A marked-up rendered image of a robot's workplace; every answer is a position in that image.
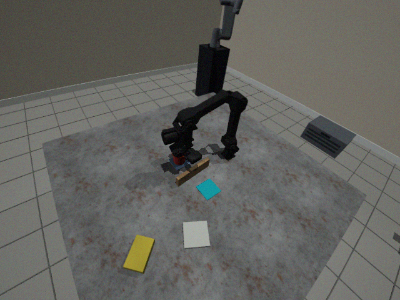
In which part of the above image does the yellow flat block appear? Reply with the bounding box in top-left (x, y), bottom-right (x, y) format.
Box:
top-left (123, 235), bottom-right (155, 274)

